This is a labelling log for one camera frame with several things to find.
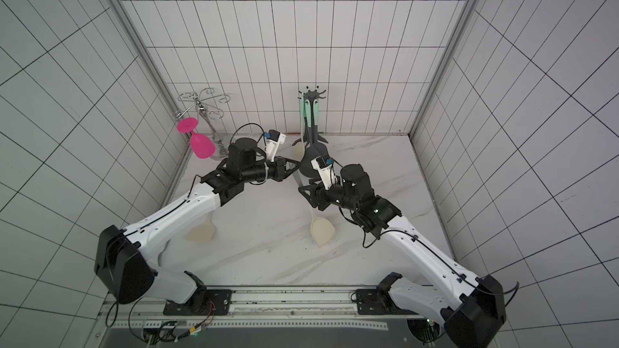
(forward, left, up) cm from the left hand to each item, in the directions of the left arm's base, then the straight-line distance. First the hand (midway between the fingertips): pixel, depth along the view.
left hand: (297, 169), depth 74 cm
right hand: (-3, -3, -1) cm, 5 cm away
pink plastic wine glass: (+18, +40, -10) cm, 45 cm away
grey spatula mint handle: (+17, -5, -9) cm, 20 cm away
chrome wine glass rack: (+31, +40, +3) cm, 50 cm away
